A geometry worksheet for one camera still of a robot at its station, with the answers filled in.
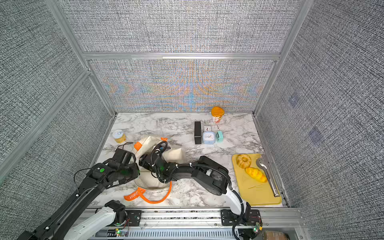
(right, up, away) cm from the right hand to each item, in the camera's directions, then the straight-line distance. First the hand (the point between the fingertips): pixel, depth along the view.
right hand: (137, 157), depth 83 cm
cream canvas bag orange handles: (+8, +6, +1) cm, 10 cm away
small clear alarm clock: (+42, +16, +26) cm, 52 cm away
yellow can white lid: (-17, +10, +16) cm, 26 cm away
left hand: (+5, -6, -7) cm, 10 cm away
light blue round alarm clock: (+43, +9, +20) cm, 48 cm away
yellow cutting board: (+65, -14, +1) cm, 66 cm away
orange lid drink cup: (+50, +28, +31) cm, 65 cm away
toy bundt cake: (+62, -4, +7) cm, 62 cm away
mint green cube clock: (+49, +11, +17) cm, 53 cm away
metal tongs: (+71, -4, +4) cm, 71 cm away
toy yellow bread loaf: (+67, -10, +2) cm, 68 cm away
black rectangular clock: (+34, +13, +16) cm, 40 cm away
